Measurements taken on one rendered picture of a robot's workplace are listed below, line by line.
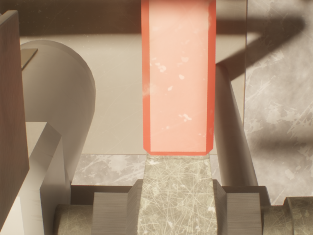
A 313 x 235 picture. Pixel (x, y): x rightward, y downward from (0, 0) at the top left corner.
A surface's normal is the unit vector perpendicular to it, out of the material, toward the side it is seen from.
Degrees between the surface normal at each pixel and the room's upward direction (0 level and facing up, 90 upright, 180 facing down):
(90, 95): 90
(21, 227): 0
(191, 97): 0
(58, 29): 0
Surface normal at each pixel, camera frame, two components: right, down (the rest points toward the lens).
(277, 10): -0.03, 0.35
